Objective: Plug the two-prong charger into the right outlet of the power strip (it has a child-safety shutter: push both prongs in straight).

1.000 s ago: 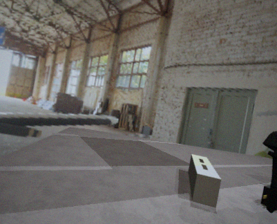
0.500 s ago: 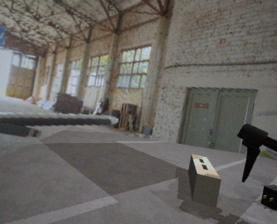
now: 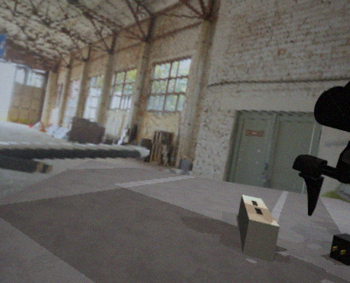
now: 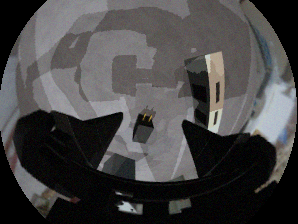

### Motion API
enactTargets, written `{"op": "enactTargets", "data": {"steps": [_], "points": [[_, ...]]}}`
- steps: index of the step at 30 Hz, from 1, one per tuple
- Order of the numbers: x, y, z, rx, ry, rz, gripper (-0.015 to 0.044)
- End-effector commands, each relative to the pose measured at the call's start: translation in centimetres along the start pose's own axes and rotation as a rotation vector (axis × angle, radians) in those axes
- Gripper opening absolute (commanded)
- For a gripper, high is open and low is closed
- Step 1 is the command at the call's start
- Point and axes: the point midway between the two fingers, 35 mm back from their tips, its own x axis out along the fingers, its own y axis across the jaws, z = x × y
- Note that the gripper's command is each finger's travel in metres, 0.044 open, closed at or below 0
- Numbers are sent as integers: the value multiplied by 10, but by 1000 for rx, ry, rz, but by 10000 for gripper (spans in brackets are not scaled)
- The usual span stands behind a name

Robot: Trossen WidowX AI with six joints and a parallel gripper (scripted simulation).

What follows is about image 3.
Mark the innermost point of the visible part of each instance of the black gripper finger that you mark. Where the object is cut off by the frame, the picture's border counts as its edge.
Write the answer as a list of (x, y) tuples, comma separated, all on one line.
[(313, 189)]

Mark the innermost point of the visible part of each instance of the black two-prong plug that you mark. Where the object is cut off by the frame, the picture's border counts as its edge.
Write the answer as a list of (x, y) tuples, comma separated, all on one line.
[(340, 250)]

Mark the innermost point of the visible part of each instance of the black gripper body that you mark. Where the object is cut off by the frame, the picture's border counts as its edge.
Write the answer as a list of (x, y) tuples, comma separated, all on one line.
[(314, 167)]

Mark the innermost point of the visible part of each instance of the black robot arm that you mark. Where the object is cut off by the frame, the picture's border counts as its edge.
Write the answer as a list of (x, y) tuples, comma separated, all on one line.
[(332, 109)]

